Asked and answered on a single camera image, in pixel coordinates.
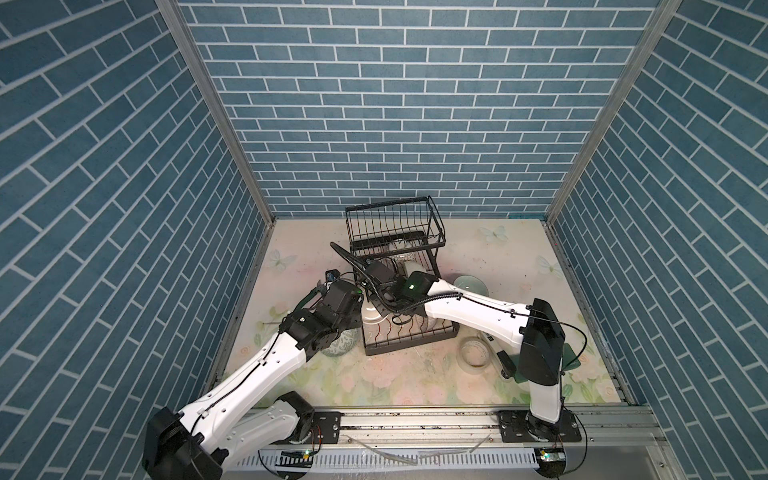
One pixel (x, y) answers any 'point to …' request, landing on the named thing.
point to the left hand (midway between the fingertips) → (356, 309)
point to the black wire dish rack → (394, 258)
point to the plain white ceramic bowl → (370, 314)
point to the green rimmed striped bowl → (342, 344)
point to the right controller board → (551, 461)
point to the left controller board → (296, 459)
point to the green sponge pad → (567, 356)
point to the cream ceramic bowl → (412, 266)
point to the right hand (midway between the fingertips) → (379, 290)
